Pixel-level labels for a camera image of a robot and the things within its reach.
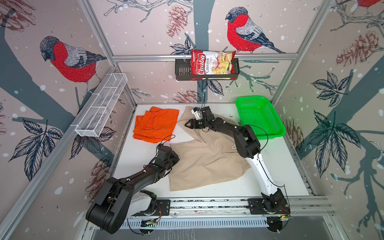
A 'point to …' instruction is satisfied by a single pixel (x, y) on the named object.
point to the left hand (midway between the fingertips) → (179, 155)
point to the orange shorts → (155, 125)
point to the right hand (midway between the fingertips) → (186, 128)
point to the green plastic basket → (259, 113)
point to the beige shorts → (210, 155)
